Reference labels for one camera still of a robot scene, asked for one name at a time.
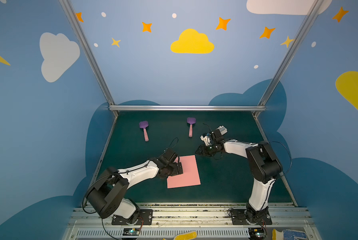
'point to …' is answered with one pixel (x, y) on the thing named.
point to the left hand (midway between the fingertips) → (178, 172)
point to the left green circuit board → (131, 231)
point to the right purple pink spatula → (191, 120)
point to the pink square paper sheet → (190, 175)
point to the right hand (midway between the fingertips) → (198, 152)
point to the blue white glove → (287, 234)
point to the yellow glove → (187, 235)
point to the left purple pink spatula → (144, 124)
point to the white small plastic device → (223, 130)
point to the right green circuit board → (256, 233)
